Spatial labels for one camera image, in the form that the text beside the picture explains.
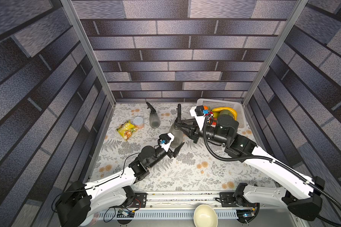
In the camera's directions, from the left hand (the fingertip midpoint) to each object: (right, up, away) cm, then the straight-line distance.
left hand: (177, 137), depth 70 cm
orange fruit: (+24, +17, +40) cm, 49 cm away
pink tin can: (-27, +6, +30) cm, 41 cm away
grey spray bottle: (0, +3, -8) cm, 9 cm away
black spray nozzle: (-16, +14, +22) cm, 31 cm away
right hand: (0, +8, -10) cm, 13 cm away
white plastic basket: (+31, +20, +40) cm, 55 cm away
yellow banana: (+43, +14, +33) cm, 56 cm away
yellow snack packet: (-35, +1, +28) cm, 45 cm away
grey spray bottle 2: (-16, +7, +33) cm, 38 cm away
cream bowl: (+14, -39, -1) cm, 42 cm away
